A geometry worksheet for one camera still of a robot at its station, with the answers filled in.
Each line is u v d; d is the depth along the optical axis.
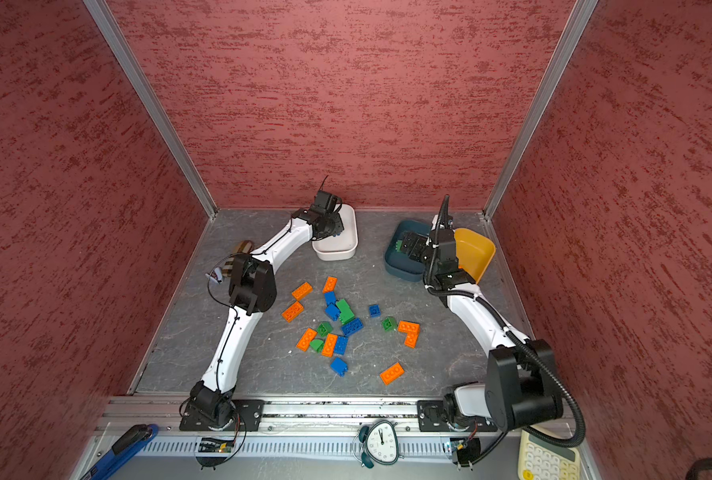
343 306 0.92
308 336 0.87
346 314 0.90
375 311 0.92
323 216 0.85
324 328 0.87
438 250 0.64
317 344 0.84
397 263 1.01
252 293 0.65
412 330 0.87
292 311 0.92
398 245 1.07
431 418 0.74
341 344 0.85
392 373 0.81
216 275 1.00
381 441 0.67
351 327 0.90
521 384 0.42
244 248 1.05
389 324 0.88
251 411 0.74
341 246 1.06
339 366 0.83
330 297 0.97
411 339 0.87
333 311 0.91
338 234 1.04
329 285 0.99
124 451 0.67
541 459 0.67
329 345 0.85
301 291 0.95
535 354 0.42
